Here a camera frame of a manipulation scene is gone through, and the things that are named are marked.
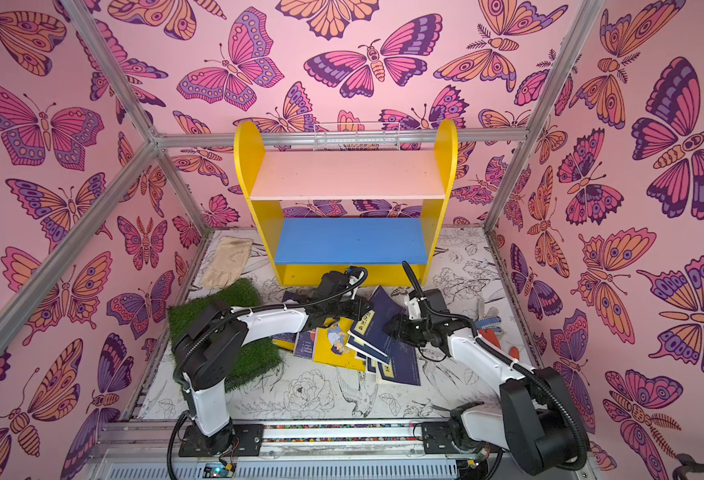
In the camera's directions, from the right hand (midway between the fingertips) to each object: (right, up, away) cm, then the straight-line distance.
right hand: (389, 326), depth 86 cm
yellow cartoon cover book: (-17, -4, -3) cm, 18 cm away
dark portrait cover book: (-30, -4, +2) cm, 30 cm away
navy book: (+4, -11, -1) cm, 12 cm away
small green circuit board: (-43, -32, -13) cm, 55 cm away
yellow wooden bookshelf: (-3, +37, +35) cm, 51 cm away
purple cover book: (-23, -4, -4) cm, 24 cm away
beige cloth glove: (-58, +18, +27) cm, 67 cm away
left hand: (-4, +6, +3) cm, 7 cm away
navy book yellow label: (-6, -1, -1) cm, 6 cm away
